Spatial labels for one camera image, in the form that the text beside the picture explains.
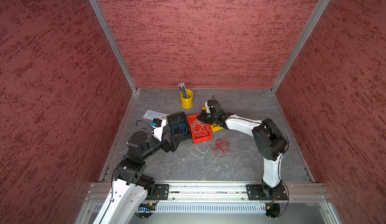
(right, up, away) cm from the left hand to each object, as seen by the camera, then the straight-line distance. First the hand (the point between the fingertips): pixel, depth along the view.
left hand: (175, 135), depth 70 cm
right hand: (+10, +5, +23) cm, 26 cm away
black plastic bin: (-2, +4, +33) cm, 34 cm away
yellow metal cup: (+3, +15, +36) cm, 39 cm away
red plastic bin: (+12, -6, +18) cm, 22 cm away
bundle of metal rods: (0, +27, +30) cm, 40 cm away
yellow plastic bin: (+21, -1, +22) cm, 31 cm away
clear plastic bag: (-22, +7, +33) cm, 40 cm away
